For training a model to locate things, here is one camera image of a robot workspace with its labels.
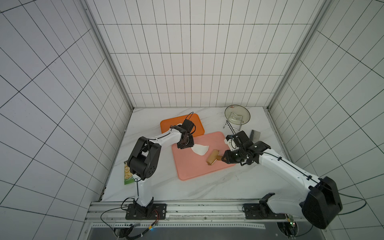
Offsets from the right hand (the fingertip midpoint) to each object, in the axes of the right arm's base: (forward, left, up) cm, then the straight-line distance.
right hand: (219, 159), depth 81 cm
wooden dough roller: (+5, +2, -7) cm, 9 cm away
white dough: (+10, +11, -9) cm, 18 cm away
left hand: (+11, +20, -7) cm, 23 cm away
